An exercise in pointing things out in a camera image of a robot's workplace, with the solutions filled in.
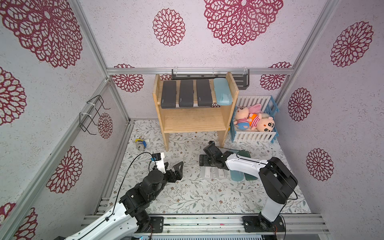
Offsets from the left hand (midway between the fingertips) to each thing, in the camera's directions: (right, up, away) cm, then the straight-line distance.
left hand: (175, 164), depth 73 cm
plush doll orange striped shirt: (+53, +22, +30) cm, 65 cm away
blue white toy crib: (+69, +35, +43) cm, 88 cm away
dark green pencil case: (+43, +2, +25) cm, 50 cm away
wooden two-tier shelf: (+11, +24, +20) cm, 33 cm away
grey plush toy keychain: (-27, +8, +27) cm, 39 cm away
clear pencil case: (+17, -8, +17) cm, 25 cm away
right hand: (+19, -2, +21) cm, 28 cm away
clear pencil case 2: (+25, -9, +17) cm, 32 cm away
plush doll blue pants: (+43, +24, +30) cm, 58 cm away
